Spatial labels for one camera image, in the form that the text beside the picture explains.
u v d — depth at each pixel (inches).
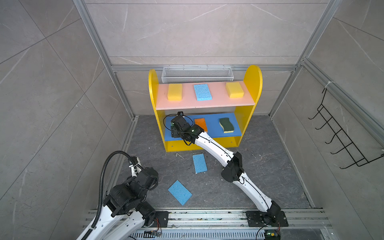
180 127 27.6
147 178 18.9
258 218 28.5
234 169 24.2
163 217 28.8
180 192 31.8
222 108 48.2
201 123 37.5
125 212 17.9
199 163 36.4
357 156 23.6
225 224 28.7
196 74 38.6
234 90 28.8
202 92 29.3
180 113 31.8
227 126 36.6
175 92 29.2
